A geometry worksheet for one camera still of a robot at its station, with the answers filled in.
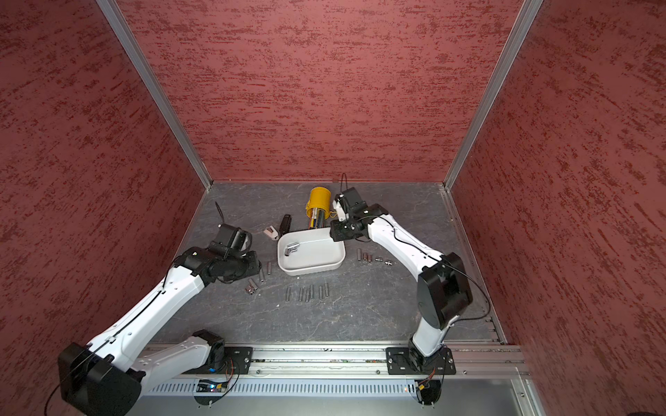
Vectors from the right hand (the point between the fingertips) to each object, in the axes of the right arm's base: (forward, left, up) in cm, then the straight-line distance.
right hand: (335, 237), depth 86 cm
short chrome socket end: (-1, -12, -13) cm, 18 cm away
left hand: (-12, +25, -1) cm, 28 cm away
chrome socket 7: (-13, +30, -11) cm, 34 cm away
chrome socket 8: (+1, -9, -14) cm, 16 cm away
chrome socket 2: (-14, +6, -13) cm, 20 cm away
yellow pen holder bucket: (+24, +7, -6) cm, 26 cm away
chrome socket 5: (-14, +17, -13) cm, 26 cm away
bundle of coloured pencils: (+16, +8, -11) cm, 21 cm away
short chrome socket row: (0, -11, -15) cm, 18 cm away
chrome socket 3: (-15, +10, -14) cm, 22 cm away
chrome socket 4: (-14, +13, -14) cm, 24 cm away
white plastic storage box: (+3, +11, -14) cm, 18 cm away
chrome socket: (-13, +4, -13) cm, 19 cm away
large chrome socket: (+3, +18, -12) cm, 22 cm away
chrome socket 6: (-11, +30, -13) cm, 34 cm away
